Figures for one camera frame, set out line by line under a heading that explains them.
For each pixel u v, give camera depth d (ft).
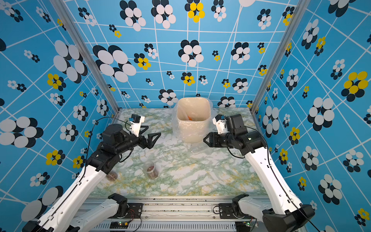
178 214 2.43
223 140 1.87
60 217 1.27
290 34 2.52
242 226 2.32
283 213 1.19
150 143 2.00
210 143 1.99
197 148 2.42
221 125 2.07
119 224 2.37
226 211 2.38
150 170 2.53
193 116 3.27
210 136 2.00
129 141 1.90
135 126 1.95
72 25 2.47
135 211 2.38
